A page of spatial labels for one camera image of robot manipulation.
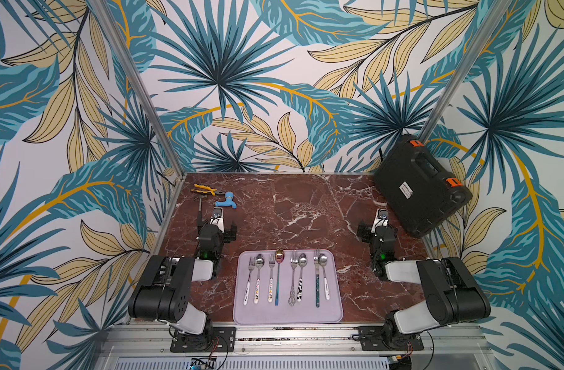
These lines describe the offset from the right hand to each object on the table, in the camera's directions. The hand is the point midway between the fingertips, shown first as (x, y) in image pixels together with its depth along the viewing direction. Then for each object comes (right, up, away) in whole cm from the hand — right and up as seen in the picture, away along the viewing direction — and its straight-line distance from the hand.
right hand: (377, 221), depth 92 cm
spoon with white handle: (-47, -15, -4) cm, 49 cm away
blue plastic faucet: (-63, +7, +14) cm, 65 cm away
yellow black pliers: (-71, +12, +18) cm, 75 cm away
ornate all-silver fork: (-34, -15, -2) cm, 37 cm away
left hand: (-63, 0, +1) cm, 63 cm away
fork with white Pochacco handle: (-50, -16, -4) cm, 53 cm away
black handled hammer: (-75, +1, +11) cm, 76 cm away
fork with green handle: (-25, -15, -2) cm, 29 cm away
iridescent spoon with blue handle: (-39, -14, -2) cm, 41 cm away
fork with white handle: (-42, -22, -8) cm, 48 cm away
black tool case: (+17, +11, +1) cm, 20 cm away
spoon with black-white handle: (-30, -15, -3) cm, 34 cm away
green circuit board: (-64, -42, -21) cm, 80 cm away
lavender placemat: (-36, -23, -8) cm, 44 cm away
